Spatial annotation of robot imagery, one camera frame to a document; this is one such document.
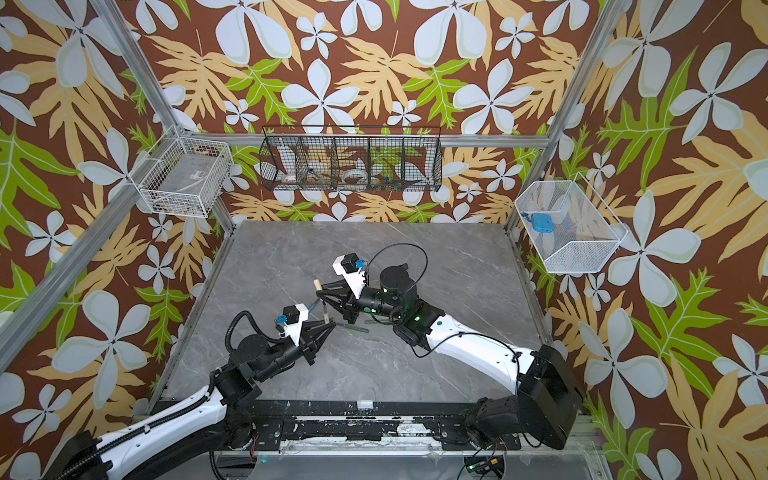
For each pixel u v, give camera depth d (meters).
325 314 0.69
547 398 0.41
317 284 0.64
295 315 0.63
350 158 0.97
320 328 0.69
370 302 0.61
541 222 0.86
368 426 0.77
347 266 0.57
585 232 0.78
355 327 0.93
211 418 0.55
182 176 0.86
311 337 0.66
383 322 0.65
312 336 0.66
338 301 0.65
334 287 0.65
